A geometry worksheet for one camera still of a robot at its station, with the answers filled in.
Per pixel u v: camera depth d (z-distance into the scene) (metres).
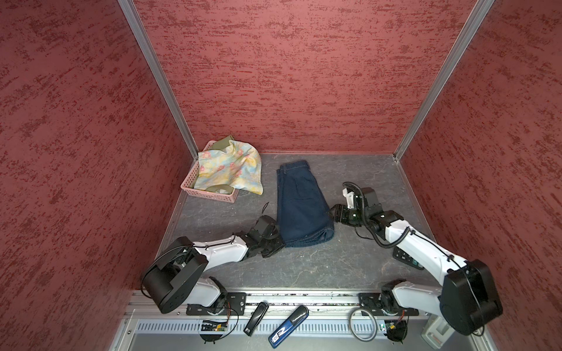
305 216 0.96
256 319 0.69
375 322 0.70
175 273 0.43
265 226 0.70
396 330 0.71
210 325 0.73
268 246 0.76
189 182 1.03
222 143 1.15
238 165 1.09
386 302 0.66
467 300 0.40
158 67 0.86
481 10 0.71
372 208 0.66
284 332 0.66
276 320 0.72
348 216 0.74
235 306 0.74
